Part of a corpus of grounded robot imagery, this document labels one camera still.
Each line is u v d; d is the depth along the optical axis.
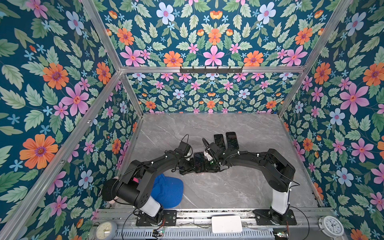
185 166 0.77
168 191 0.79
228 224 0.68
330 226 0.69
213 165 0.78
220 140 1.11
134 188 0.44
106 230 0.67
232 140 1.05
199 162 0.78
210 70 0.93
